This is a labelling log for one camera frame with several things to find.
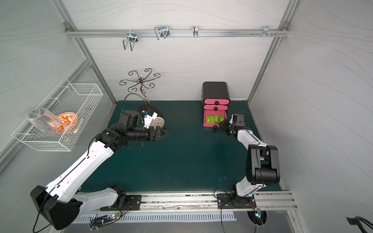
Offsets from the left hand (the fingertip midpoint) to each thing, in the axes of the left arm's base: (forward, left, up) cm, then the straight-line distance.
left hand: (165, 135), depth 69 cm
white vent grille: (-31, +34, -30) cm, 55 cm away
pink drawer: (+35, -30, -17) cm, 49 cm away
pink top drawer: (+36, -26, -13) cm, 47 cm away
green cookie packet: (+28, -26, -23) cm, 45 cm away
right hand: (+20, -32, -17) cm, 42 cm away
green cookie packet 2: (+30, -33, -25) cm, 51 cm away
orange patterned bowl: (+2, +46, +7) cm, 46 cm away
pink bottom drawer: (+35, -24, -24) cm, 48 cm away
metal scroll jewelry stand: (+36, +19, +5) cm, 41 cm away
